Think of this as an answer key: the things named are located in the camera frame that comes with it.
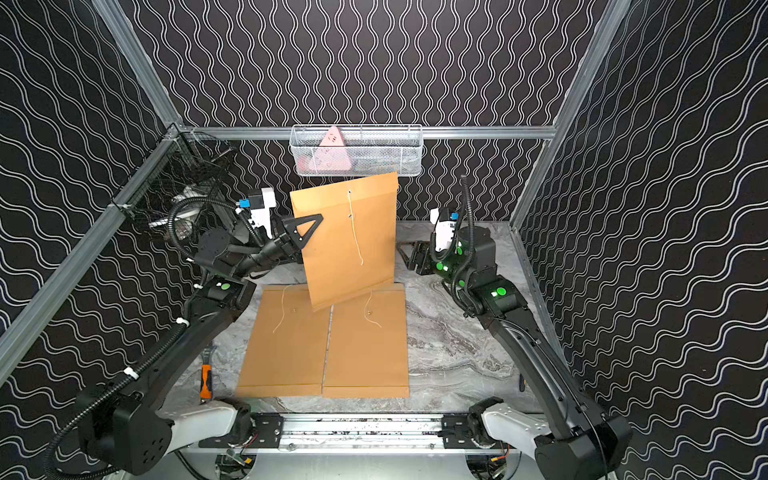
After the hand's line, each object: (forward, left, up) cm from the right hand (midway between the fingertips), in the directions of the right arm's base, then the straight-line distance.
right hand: (406, 242), depth 69 cm
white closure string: (+2, +12, -35) cm, 37 cm away
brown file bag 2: (-12, +34, -34) cm, 50 cm away
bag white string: (+2, +39, -34) cm, 52 cm away
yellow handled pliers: (-21, -32, -34) cm, 51 cm away
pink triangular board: (+34, +22, +2) cm, 40 cm away
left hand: (-2, +18, +11) cm, 21 cm away
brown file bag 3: (0, +13, -4) cm, 13 cm away
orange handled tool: (-24, +53, -32) cm, 66 cm away
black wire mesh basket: (+36, +71, -6) cm, 80 cm away
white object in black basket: (+10, +57, 0) cm, 58 cm away
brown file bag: (-10, +11, -36) cm, 39 cm away
